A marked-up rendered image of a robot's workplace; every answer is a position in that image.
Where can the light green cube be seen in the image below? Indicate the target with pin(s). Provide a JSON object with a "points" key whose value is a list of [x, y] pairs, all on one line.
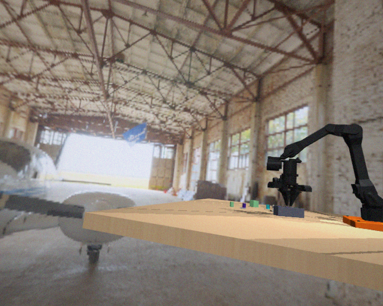
{"points": [[254, 203]]}

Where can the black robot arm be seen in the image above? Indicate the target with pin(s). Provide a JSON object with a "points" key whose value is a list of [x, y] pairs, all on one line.
{"points": [[372, 203]]}

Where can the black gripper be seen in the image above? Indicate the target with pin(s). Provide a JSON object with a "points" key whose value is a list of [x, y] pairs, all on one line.
{"points": [[289, 178]]}

